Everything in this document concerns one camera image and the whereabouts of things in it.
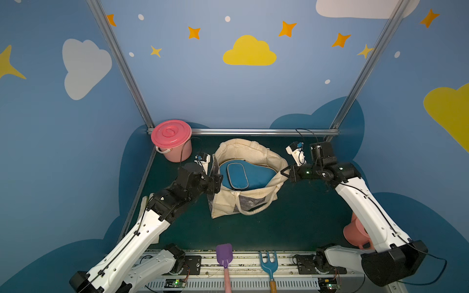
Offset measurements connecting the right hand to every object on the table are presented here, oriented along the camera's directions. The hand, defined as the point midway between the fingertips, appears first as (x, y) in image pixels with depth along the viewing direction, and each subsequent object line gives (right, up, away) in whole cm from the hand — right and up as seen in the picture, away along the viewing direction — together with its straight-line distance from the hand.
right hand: (286, 169), depth 76 cm
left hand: (-28, -2, -5) cm, 29 cm away
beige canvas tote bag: (-15, +8, +9) cm, 20 cm away
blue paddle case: (-18, -3, +4) cm, 18 cm away
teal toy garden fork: (-7, -40, -2) cm, 41 cm away
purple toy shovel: (-27, -38, +2) cm, 46 cm away
